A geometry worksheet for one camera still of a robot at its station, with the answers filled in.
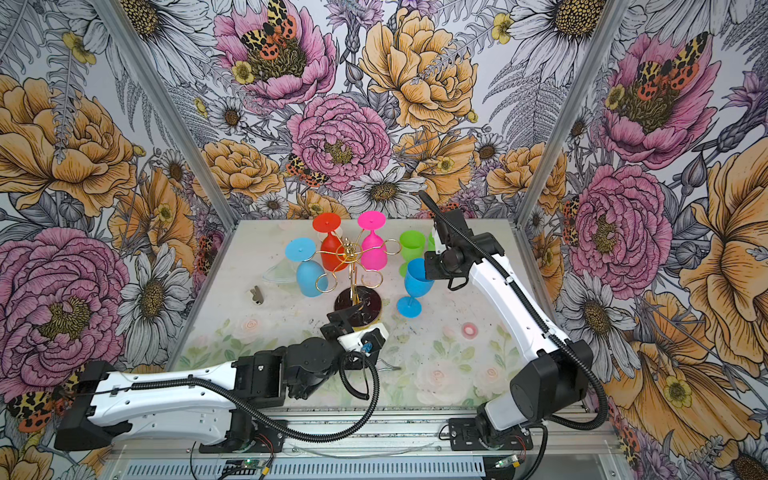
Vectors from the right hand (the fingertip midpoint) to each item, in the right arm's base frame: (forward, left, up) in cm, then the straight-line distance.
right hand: (435, 277), depth 79 cm
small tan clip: (+8, +55, -19) cm, 59 cm away
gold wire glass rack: (+14, +21, -22) cm, 33 cm away
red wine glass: (+2, +26, +8) cm, 27 cm away
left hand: (-14, +17, +4) cm, 23 cm away
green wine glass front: (+17, +5, -6) cm, 19 cm away
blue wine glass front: (-2, +5, 0) cm, 5 cm away
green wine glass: (+3, +2, +10) cm, 11 cm away
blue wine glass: (+2, +33, -2) cm, 33 cm away
